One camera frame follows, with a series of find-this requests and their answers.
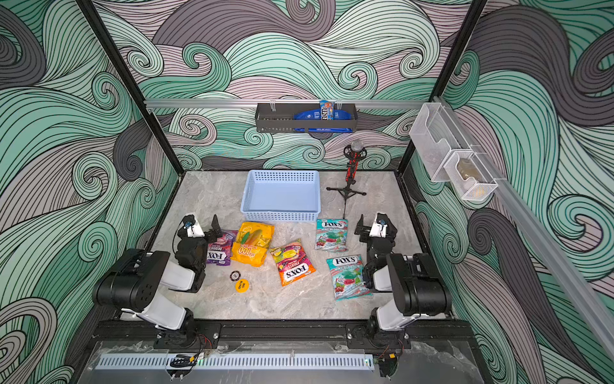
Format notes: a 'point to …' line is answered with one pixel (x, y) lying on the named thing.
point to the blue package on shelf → (338, 114)
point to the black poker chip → (235, 275)
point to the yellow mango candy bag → (252, 243)
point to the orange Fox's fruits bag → (292, 262)
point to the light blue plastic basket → (281, 195)
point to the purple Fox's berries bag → (219, 252)
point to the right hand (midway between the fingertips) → (379, 219)
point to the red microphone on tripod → (353, 153)
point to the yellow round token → (242, 286)
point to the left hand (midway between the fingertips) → (201, 216)
